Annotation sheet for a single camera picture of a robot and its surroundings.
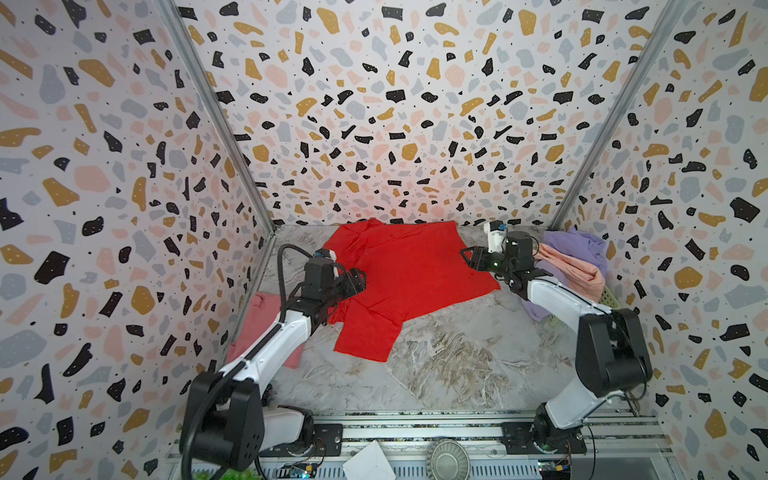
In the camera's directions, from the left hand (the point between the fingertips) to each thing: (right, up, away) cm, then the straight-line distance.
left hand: (357, 273), depth 84 cm
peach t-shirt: (+68, -3, +6) cm, 69 cm away
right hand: (+31, +8, +5) cm, 33 cm away
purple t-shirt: (+69, +9, +14) cm, 71 cm away
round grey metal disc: (+24, -44, -13) cm, 51 cm away
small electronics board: (-12, -46, -14) cm, 49 cm away
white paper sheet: (+5, -42, -17) cm, 46 cm away
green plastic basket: (+78, -9, +10) cm, 79 cm away
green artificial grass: (-22, -43, -18) cm, 52 cm away
